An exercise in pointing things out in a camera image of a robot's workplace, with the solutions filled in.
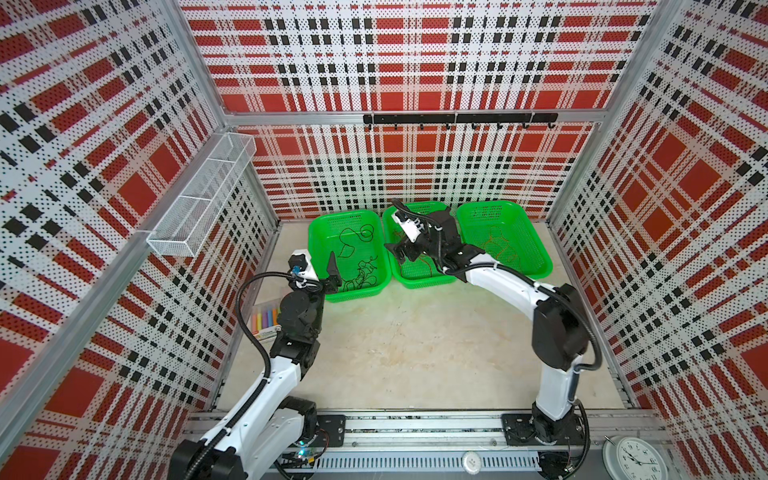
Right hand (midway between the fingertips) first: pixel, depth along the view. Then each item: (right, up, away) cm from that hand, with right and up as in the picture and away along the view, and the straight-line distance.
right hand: (399, 231), depth 85 cm
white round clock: (+52, -52, -18) cm, 76 cm away
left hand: (-20, -7, -10) cm, 23 cm away
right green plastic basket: (+41, +3, +32) cm, 52 cm away
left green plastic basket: (-15, -2, +30) cm, 34 cm away
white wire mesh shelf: (-67, +2, +6) cm, 67 cm away
